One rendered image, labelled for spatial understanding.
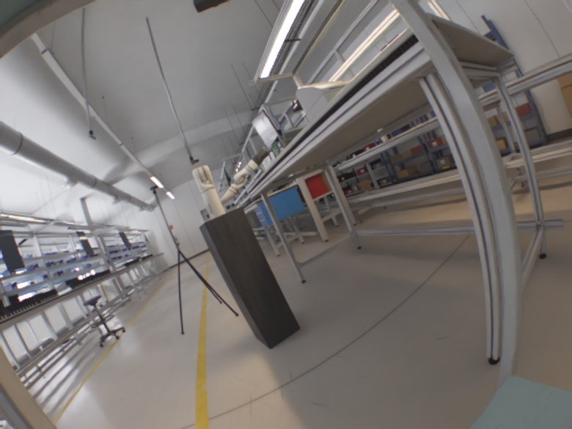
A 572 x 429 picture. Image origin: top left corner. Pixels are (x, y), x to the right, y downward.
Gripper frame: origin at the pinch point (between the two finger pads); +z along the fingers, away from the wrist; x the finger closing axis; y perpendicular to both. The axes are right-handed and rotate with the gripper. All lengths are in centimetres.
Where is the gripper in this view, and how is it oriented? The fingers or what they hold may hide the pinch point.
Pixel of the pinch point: (273, 147)
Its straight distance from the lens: 182.7
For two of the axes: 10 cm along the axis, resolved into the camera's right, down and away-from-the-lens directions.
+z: 6.8, -7.2, -1.4
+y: -5.4, -3.6, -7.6
